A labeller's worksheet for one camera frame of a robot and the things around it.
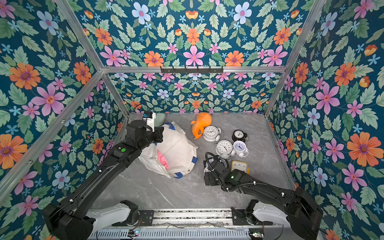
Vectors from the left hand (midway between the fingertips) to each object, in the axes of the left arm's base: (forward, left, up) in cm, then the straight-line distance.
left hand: (165, 127), depth 74 cm
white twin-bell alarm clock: (0, -43, -26) cm, 51 cm away
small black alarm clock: (+10, -45, -25) cm, 53 cm away
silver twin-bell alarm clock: (+13, -26, -26) cm, 39 cm away
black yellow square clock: (-12, -40, -27) cm, 50 cm away
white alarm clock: (+1, -33, -26) cm, 42 cm away
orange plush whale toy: (+23, -21, -22) cm, 38 cm away
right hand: (-18, -23, -24) cm, 37 cm away
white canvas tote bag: (-1, -1, -29) cm, 29 cm away
